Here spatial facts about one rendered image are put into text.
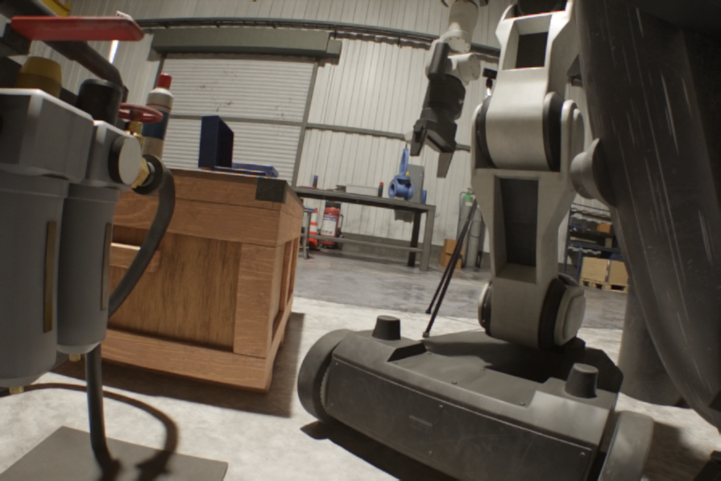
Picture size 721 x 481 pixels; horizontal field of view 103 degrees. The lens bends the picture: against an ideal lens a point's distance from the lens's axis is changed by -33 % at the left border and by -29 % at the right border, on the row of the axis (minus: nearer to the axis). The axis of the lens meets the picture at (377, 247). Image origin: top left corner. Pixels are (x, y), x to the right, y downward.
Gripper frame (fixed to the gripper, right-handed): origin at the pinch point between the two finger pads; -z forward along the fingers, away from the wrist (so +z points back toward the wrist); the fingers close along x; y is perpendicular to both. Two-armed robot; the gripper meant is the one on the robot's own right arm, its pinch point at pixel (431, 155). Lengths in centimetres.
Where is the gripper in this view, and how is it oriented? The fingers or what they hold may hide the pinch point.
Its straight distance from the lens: 84.2
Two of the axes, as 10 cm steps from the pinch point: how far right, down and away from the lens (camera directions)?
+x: -6.0, -2.6, -7.6
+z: 2.6, -9.6, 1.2
